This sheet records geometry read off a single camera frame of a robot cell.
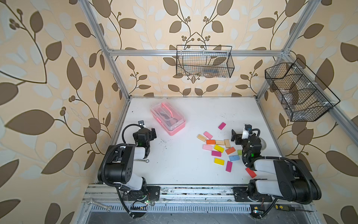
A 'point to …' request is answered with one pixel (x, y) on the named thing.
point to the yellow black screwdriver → (290, 208)
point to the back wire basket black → (204, 61)
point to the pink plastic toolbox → (170, 119)
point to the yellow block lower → (219, 161)
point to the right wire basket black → (302, 95)
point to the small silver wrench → (147, 161)
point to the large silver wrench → (89, 201)
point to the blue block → (234, 157)
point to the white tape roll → (263, 143)
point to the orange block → (210, 142)
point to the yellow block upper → (218, 148)
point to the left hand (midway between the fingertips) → (142, 129)
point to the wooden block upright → (227, 143)
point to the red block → (251, 173)
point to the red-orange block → (230, 150)
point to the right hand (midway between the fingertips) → (240, 130)
